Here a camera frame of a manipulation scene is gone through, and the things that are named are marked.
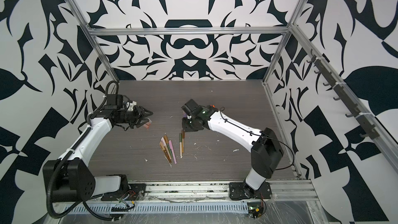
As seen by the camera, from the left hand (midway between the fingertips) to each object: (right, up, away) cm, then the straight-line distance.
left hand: (151, 113), depth 82 cm
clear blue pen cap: (0, -4, -2) cm, 4 cm away
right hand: (+18, -6, -1) cm, 19 cm away
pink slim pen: (+11, -21, +5) cm, 24 cm away
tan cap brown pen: (+5, -19, +5) cm, 21 cm away
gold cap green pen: (+7, -16, +7) cm, 19 cm away
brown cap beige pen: (+16, -17, +7) cm, 24 cm away
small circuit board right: (+51, -42, -11) cm, 67 cm away
